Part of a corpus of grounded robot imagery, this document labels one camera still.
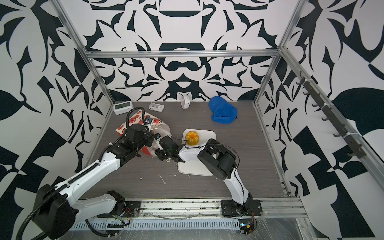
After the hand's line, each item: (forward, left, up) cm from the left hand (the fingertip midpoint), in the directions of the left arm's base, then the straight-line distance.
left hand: (149, 128), depth 81 cm
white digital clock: (+29, +29, -15) cm, 44 cm away
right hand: (-4, -2, -17) cm, 18 cm away
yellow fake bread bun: (+3, -23, -16) cm, 29 cm away
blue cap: (+25, -47, -18) cm, 56 cm away
